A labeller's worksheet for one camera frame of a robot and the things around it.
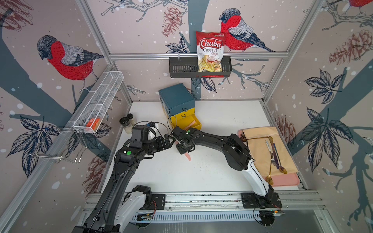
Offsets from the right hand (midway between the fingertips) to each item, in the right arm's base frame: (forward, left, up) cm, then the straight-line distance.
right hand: (181, 149), depth 93 cm
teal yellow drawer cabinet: (+20, +2, +22) cm, 30 cm away
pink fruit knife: (-4, -4, 0) cm, 6 cm away
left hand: (-5, +3, +22) cm, 23 cm away
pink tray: (-16, -63, -1) cm, 65 cm away
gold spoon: (-10, -60, 0) cm, 61 cm away
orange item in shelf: (-6, +37, +35) cm, 52 cm away
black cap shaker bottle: (+12, +37, +12) cm, 41 cm away
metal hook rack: (-8, +51, +19) cm, 55 cm away
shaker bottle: (+17, +36, +7) cm, 40 cm away
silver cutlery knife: (-4, -57, 0) cm, 57 cm away
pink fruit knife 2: (+19, -5, +1) cm, 19 cm away
